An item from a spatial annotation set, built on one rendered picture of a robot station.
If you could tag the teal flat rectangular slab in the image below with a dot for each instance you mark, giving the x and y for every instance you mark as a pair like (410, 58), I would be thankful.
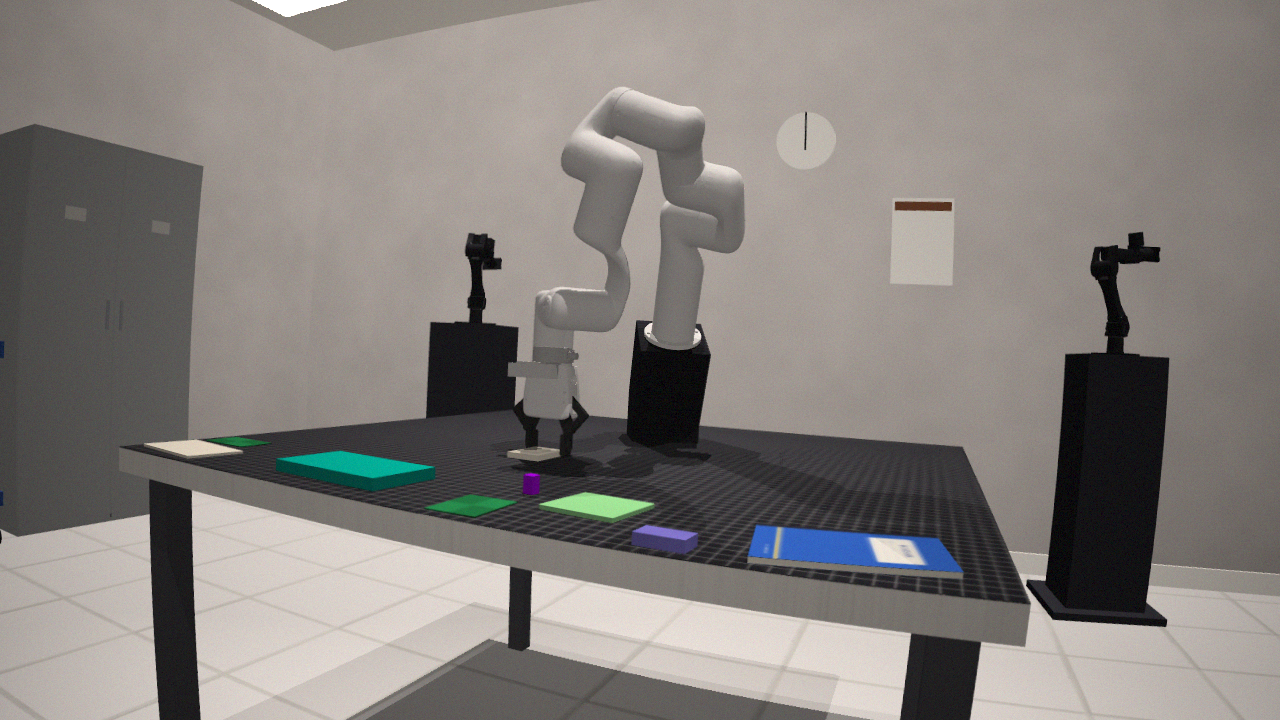
(356, 470)

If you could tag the blue notebook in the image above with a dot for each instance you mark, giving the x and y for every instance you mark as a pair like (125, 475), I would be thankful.
(852, 551)

